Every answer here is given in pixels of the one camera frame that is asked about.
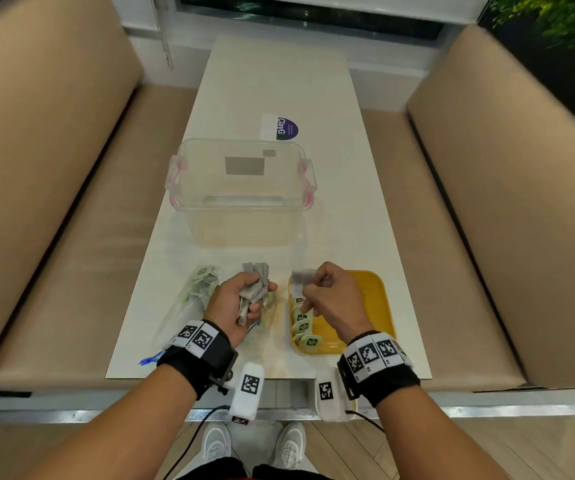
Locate person's left hand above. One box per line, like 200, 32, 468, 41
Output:
202, 272, 278, 349

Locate person's right hand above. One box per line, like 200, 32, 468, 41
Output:
299, 261, 376, 345

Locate yellow tray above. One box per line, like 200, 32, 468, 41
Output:
287, 269, 397, 357

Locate tea bags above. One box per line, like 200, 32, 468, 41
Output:
236, 262, 271, 327
181, 264, 221, 311
289, 294, 324, 351

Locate clear zip bag with tea bags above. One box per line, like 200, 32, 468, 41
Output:
137, 264, 276, 367

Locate person's left forearm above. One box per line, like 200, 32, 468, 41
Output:
27, 364, 198, 480

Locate person's left white shoe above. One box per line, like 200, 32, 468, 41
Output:
201, 423, 232, 463

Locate person's white shoe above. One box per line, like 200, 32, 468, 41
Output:
201, 423, 232, 463
272, 422, 307, 469

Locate person's right white shoe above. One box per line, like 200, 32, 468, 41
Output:
272, 422, 307, 469

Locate person's black trousers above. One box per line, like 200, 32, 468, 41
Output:
177, 457, 333, 480

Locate black left wristband with markers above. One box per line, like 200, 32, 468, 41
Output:
156, 319, 240, 401

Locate black wristband with markers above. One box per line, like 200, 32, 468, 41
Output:
337, 330, 422, 408
156, 319, 240, 401

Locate clear storage box pink latches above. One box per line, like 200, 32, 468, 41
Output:
165, 138, 318, 248

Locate black right wristband with markers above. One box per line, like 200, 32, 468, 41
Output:
337, 330, 422, 408

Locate marker cube on right wrist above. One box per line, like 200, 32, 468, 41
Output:
313, 367, 356, 423

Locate grey rectangular label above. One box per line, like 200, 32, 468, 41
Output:
225, 156, 266, 177

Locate white and purple sticker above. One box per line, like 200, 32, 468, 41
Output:
260, 112, 299, 142

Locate beige bench seat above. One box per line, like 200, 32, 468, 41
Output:
361, 23, 575, 393
0, 0, 198, 391

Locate white roller blind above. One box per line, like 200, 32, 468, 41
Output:
247, 0, 491, 23

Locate green hedge plant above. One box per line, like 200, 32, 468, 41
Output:
489, 0, 575, 71

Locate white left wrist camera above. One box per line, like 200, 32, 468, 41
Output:
227, 362, 266, 425

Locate black camera cable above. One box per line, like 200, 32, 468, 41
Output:
345, 409, 386, 435
162, 405, 231, 480

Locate blind pull cord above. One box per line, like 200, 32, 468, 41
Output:
150, 0, 174, 71

